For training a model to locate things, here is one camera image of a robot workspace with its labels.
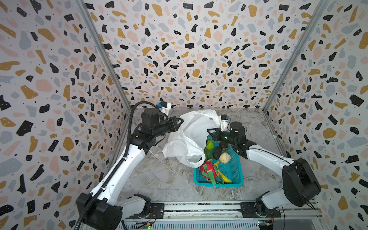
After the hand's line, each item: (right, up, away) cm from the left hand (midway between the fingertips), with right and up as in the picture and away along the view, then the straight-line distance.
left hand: (184, 118), depth 69 cm
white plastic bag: (+2, -12, -5) cm, 13 cm away
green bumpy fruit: (+14, -22, +20) cm, 33 cm away
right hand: (+11, -5, +12) cm, 17 cm away
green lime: (+15, -17, +24) cm, 33 cm away
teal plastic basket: (+28, -32, +17) cm, 45 cm away
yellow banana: (+23, -35, +14) cm, 45 cm away
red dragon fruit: (+14, -29, +9) cm, 33 cm away
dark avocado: (+20, -22, +23) cm, 37 cm away
